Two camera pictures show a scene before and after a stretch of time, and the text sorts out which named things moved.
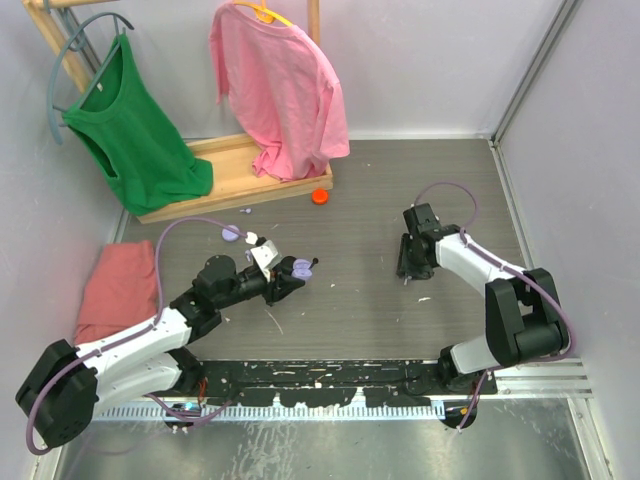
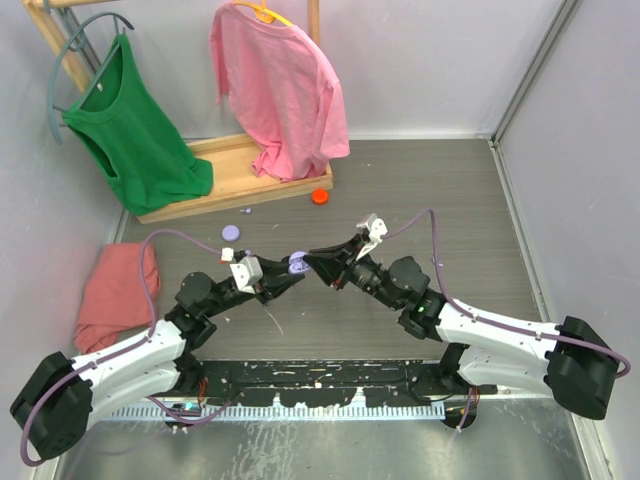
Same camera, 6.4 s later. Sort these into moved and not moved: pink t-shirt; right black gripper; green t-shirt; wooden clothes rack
Moved: right black gripper
Not moved: pink t-shirt; green t-shirt; wooden clothes rack
